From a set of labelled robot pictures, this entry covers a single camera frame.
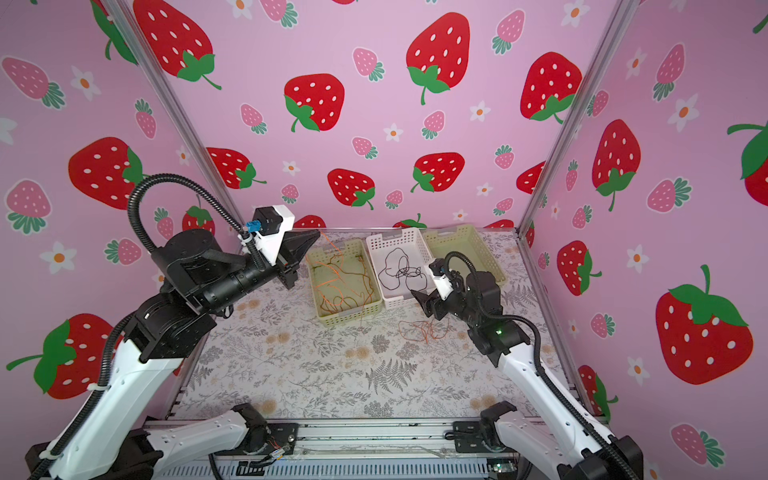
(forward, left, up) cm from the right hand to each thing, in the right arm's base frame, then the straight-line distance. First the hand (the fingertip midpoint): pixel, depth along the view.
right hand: (423, 281), depth 74 cm
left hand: (-9, +20, +25) cm, 33 cm away
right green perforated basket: (+37, -7, -23) cm, 44 cm away
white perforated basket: (+36, +6, -23) cm, 43 cm away
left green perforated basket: (+18, +23, -24) cm, 37 cm away
